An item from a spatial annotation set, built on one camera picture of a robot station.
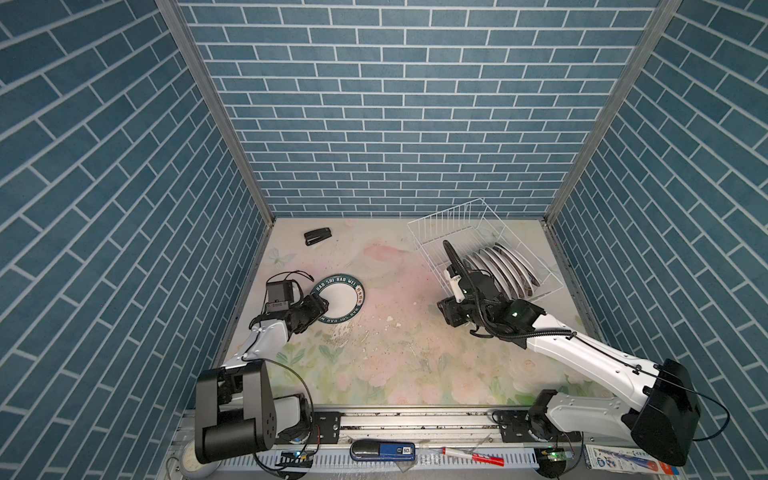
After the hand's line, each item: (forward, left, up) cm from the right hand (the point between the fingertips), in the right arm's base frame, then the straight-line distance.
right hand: (442, 298), depth 80 cm
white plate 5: (+11, -27, -3) cm, 29 cm away
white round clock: (-41, +54, -10) cm, 69 cm away
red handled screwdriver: (-33, -9, -15) cm, 38 cm away
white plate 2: (+11, -10, +1) cm, 15 cm away
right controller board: (-31, -28, -18) cm, 46 cm away
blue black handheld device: (-35, +16, -10) cm, 39 cm away
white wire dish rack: (+41, -13, -13) cm, 45 cm away
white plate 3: (+10, -18, +1) cm, 20 cm away
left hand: (0, +35, -9) cm, 37 cm away
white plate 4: (+7, -25, -4) cm, 27 cm away
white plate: (+6, +30, -14) cm, 34 cm away
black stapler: (+31, +47, -13) cm, 58 cm away
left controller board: (-37, +34, -18) cm, 54 cm away
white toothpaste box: (-31, -43, -15) cm, 55 cm away
